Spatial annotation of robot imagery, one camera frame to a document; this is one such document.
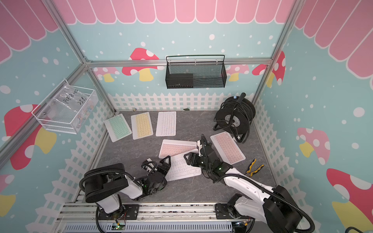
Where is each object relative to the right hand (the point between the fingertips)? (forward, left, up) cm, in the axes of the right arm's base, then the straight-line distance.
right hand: (186, 157), depth 81 cm
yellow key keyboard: (+33, +36, -12) cm, 50 cm away
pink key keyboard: (+14, +13, -12) cm, 22 cm away
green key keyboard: (+31, +53, -11) cm, 62 cm away
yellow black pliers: (-5, -39, -12) cm, 41 cm away
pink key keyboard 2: (+13, -27, -13) cm, 33 cm away
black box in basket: (+41, +4, +22) cm, 47 cm away
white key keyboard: (+33, +17, -11) cm, 38 cm away
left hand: (0, +10, -9) cm, 13 cm away
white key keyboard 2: (-4, +4, -7) cm, 9 cm away
